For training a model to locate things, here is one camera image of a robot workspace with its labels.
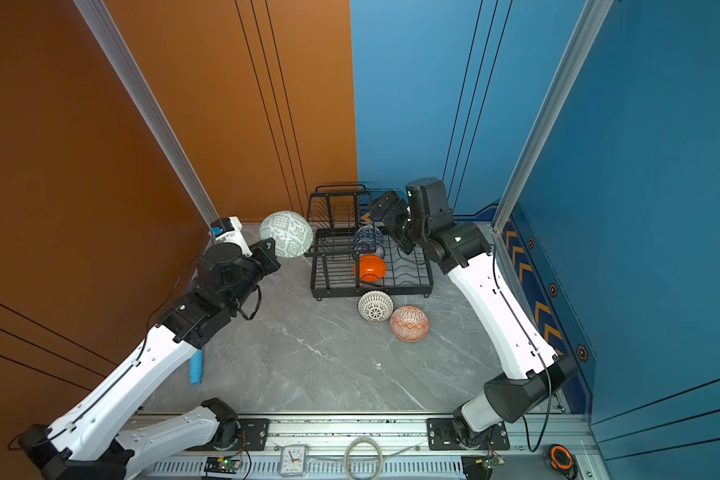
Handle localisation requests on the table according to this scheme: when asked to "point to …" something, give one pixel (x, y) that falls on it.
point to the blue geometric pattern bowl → (368, 240)
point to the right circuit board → (490, 462)
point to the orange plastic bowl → (371, 268)
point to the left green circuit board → (223, 465)
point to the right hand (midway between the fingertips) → (373, 215)
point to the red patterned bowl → (409, 324)
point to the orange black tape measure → (563, 461)
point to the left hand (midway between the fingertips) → (276, 237)
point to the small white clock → (292, 461)
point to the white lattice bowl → (375, 307)
